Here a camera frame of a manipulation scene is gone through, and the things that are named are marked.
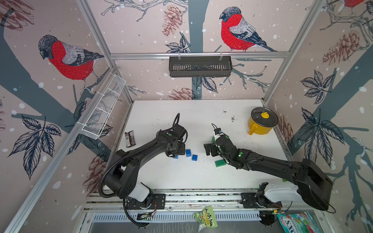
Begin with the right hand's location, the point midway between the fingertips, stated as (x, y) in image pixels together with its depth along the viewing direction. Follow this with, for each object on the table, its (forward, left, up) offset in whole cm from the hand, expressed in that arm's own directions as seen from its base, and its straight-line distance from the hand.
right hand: (210, 141), depth 85 cm
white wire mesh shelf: (+1, +67, +11) cm, 68 cm away
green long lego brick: (-9, -6, -9) cm, 14 cm away
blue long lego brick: (-6, +21, -9) cm, 24 cm away
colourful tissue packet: (-36, -40, -8) cm, 55 cm away
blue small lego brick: (-5, +13, -7) cm, 16 cm away
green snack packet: (-37, +3, -9) cm, 38 cm away
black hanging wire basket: (+52, +7, +18) cm, 55 cm away
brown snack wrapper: (+5, +55, -9) cm, 56 cm away
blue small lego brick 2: (-6, +10, -9) cm, 14 cm away
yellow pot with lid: (+17, -36, 0) cm, 40 cm away
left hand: (-3, +17, -4) cm, 18 cm away
